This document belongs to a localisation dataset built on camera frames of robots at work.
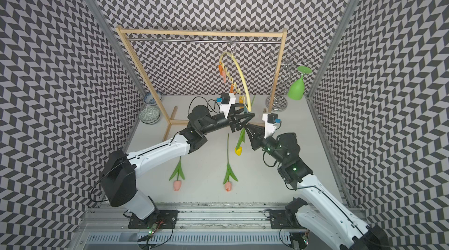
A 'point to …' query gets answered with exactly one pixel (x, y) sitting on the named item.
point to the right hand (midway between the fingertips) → (245, 129)
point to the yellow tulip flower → (241, 138)
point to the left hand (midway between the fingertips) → (252, 111)
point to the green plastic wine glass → (296, 89)
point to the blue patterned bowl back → (149, 99)
